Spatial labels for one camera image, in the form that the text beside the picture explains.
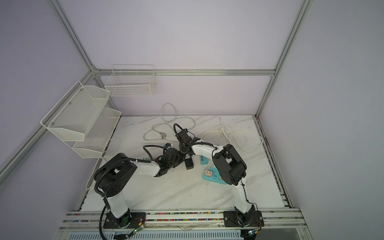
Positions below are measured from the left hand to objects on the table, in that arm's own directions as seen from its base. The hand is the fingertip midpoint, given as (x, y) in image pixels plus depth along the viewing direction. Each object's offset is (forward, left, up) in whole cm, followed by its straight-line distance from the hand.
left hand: (185, 157), depth 95 cm
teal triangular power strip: (-12, -18, +1) cm, 22 cm away
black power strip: (-3, -2, 0) cm, 4 cm away
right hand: (+7, +2, +3) cm, 7 cm away
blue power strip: (-2, -12, +1) cm, 12 cm away
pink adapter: (-13, -14, +6) cm, 20 cm away
